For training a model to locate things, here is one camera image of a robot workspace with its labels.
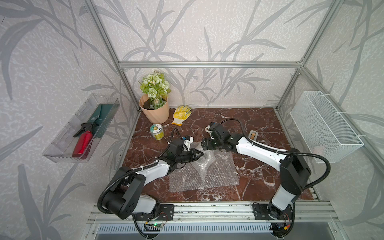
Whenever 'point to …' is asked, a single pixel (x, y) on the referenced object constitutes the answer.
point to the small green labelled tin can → (157, 131)
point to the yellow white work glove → (181, 113)
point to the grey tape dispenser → (253, 135)
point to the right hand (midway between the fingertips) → (205, 142)
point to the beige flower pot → (158, 116)
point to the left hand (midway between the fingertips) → (203, 155)
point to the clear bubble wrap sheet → (213, 169)
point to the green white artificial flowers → (157, 88)
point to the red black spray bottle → (83, 138)
